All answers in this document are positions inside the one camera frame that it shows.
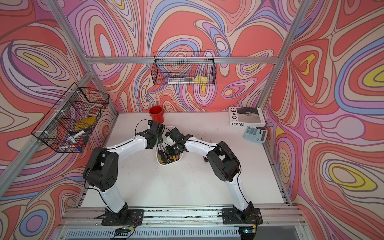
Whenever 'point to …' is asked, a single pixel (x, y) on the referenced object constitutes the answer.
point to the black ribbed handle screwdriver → (163, 156)
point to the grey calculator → (256, 134)
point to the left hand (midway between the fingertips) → (158, 137)
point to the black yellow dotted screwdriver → (167, 157)
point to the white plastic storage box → (165, 143)
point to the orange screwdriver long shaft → (206, 160)
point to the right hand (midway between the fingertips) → (169, 157)
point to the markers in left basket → (75, 145)
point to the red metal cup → (156, 113)
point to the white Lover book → (246, 116)
